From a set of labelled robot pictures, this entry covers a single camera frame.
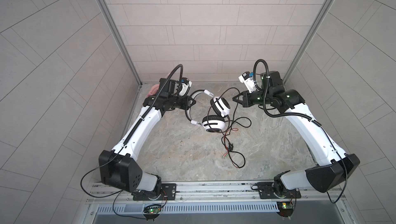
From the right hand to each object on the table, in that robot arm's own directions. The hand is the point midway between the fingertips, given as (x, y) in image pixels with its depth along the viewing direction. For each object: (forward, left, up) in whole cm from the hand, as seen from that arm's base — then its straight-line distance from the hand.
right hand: (233, 98), depth 69 cm
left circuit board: (-37, +38, -27) cm, 60 cm away
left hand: (+4, +16, -4) cm, 17 cm away
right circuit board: (-39, -20, -32) cm, 55 cm away
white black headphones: (-13, +11, +1) cm, 17 cm away
